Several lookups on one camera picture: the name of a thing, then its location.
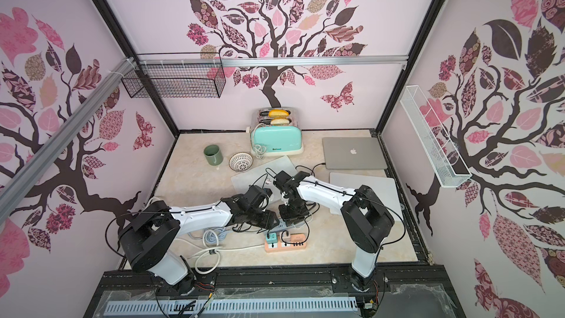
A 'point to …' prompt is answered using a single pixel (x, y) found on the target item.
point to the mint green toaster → (275, 132)
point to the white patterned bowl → (240, 161)
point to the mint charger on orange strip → (272, 238)
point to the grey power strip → (282, 225)
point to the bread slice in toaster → (278, 113)
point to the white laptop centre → (263, 175)
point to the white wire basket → (442, 155)
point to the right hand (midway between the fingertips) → (291, 225)
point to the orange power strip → (282, 246)
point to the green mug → (213, 154)
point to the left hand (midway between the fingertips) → (271, 227)
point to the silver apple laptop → (353, 153)
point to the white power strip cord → (215, 250)
